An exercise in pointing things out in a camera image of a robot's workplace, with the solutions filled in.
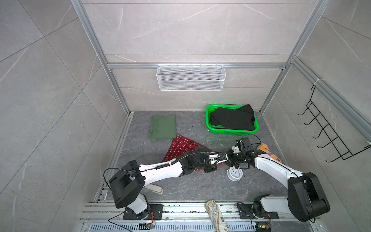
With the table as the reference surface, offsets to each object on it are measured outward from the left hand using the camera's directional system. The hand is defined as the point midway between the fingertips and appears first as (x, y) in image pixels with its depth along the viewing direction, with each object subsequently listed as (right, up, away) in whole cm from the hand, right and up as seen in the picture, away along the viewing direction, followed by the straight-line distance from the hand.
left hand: (222, 158), depth 76 cm
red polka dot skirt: (-25, +3, +22) cm, 33 cm away
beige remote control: (-37, -17, +2) cm, 41 cm away
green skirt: (-38, +16, +35) cm, 54 cm away
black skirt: (+21, +23, +27) cm, 41 cm away
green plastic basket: (+4, +14, +25) cm, 29 cm away
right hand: (+2, -3, +10) cm, 10 cm away
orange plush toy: (+33, +3, +20) cm, 39 cm away
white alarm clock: (+9, -11, +7) cm, 16 cm away
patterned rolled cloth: (-5, -27, -7) cm, 28 cm away
